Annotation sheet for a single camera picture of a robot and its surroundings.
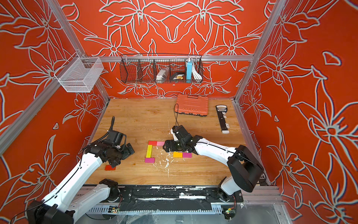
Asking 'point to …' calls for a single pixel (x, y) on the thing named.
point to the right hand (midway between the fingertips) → (165, 148)
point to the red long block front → (152, 143)
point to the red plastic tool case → (193, 105)
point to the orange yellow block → (177, 154)
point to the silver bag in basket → (162, 74)
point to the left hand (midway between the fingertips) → (129, 154)
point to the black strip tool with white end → (221, 109)
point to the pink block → (160, 143)
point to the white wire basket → (79, 74)
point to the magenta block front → (149, 160)
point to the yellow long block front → (149, 150)
